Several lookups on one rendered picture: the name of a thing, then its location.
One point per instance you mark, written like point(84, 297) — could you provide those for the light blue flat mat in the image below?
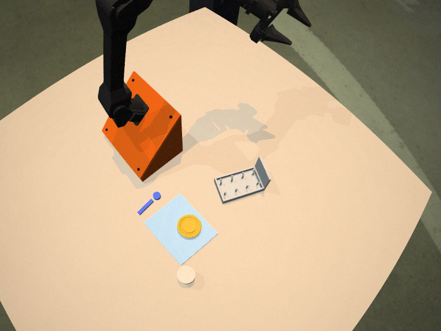
point(163, 224)

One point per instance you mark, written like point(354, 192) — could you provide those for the yellow plate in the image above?
point(189, 226)

